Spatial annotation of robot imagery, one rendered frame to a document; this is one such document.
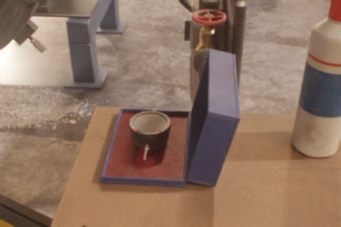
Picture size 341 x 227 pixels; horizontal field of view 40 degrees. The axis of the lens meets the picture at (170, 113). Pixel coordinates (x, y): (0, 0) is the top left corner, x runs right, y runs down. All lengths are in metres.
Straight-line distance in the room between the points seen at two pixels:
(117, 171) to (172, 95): 1.06
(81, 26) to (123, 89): 0.27
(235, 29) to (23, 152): 0.79
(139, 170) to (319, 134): 0.24
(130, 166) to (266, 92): 1.14
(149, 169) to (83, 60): 1.11
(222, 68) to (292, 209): 0.20
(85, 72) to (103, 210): 1.18
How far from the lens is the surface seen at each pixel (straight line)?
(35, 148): 1.47
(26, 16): 1.35
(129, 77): 1.78
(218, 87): 0.58
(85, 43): 1.67
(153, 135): 0.63
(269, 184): 0.62
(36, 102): 1.67
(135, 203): 0.58
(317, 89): 0.62
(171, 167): 0.62
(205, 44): 1.00
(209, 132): 0.54
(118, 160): 0.64
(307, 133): 0.65
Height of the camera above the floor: 0.88
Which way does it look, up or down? 34 degrees down
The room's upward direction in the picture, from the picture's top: straight up
